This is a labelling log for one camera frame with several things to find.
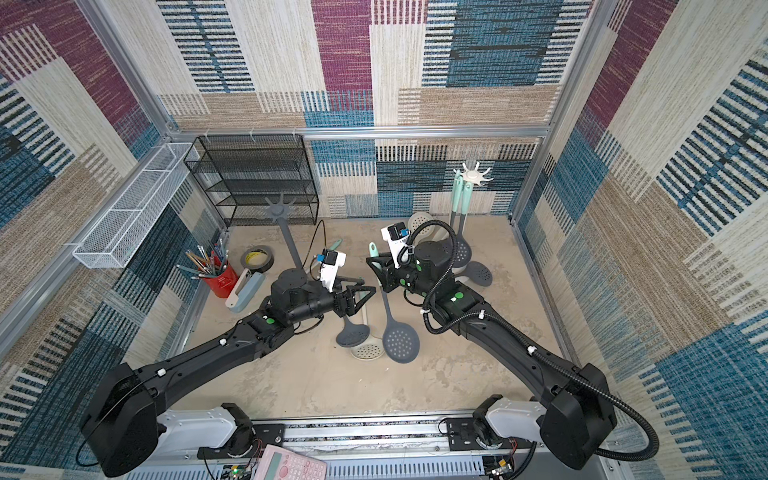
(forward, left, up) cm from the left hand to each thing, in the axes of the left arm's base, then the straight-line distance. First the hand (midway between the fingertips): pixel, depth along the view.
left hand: (371, 286), depth 73 cm
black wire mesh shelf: (+51, +44, -1) cm, 67 cm away
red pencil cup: (+14, +48, -13) cm, 51 cm away
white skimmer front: (-6, 0, -23) cm, 24 cm away
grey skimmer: (-8, -7, -13) cm, 17 cm away
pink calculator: (-33, +21, -22) cm, 45 cm away
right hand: (+5, -1, +3) cm, 6 cm away
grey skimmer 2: (-1, +7, -23) cm, 24 cm away
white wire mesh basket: (+7, +60, +9) cm, 61 cm away
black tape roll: (+23, +40, -22) cm, 51 cm away
